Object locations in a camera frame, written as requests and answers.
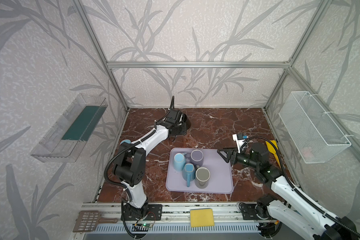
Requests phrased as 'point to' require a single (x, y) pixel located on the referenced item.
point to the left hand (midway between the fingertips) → (186, 124)
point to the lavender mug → (196, 157)
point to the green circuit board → (141, 227)
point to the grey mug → (202, 177)
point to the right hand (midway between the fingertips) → (221, 146)
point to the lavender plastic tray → (221, 180)
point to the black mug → (186, 124)
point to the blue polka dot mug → (189, 173)
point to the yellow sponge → (200, 217)
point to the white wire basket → (315, 135)
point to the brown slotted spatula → (87, 220)
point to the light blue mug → (179, 161)
